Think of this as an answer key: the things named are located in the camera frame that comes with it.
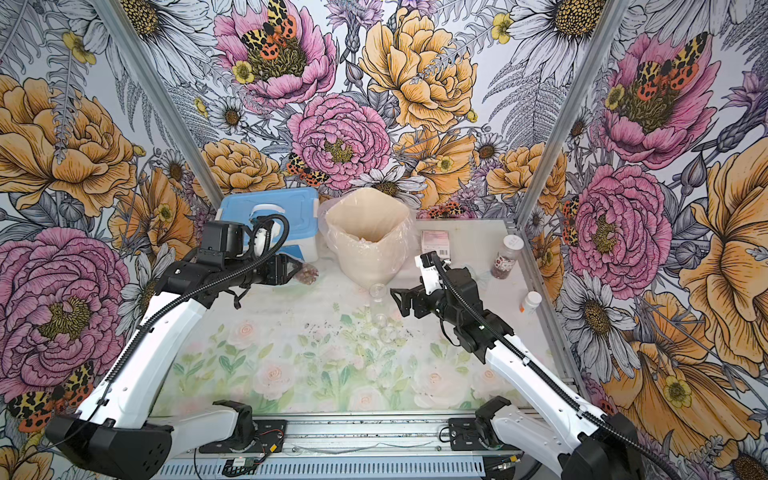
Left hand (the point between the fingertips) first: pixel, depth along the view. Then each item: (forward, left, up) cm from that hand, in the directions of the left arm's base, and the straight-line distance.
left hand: (290, 275), depth 73 cm
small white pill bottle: (+4, -67, -19) cm, 70 cm away
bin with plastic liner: (+16, -18, -3) cm, 25 cm away
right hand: (-2, -28, -6) cm, 29 cm away
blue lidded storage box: (+36, +6, -10) cm, 38 cm away
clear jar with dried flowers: (-2, -21, -12) cm, 24 cm away
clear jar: (+2, -3, -2) cm, 4 cm away
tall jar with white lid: (+18, -62, -16) cm, 67 cm away
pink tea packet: (+32, -42, -24) cm, 57 cm away
